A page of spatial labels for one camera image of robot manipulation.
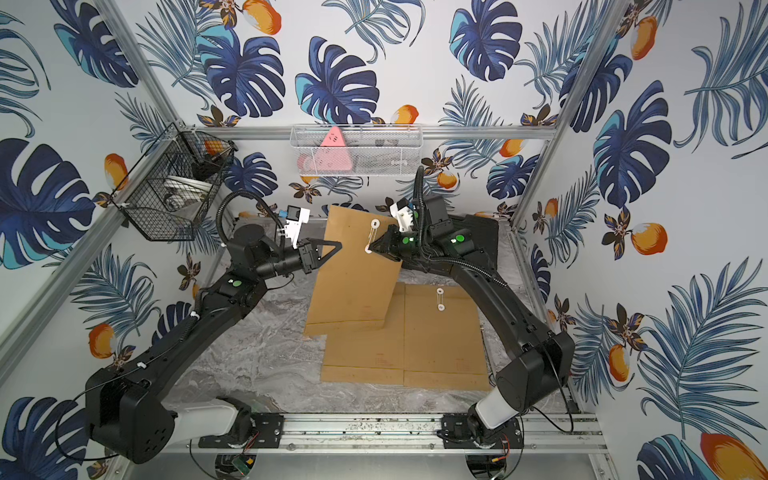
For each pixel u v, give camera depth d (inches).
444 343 36.4
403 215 27.1
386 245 24.7
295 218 25.0
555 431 30.0
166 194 32.8
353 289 27.6
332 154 35.5
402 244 25.1
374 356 34.4
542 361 15.9
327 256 26.8
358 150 36.5
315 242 25.1
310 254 24.3
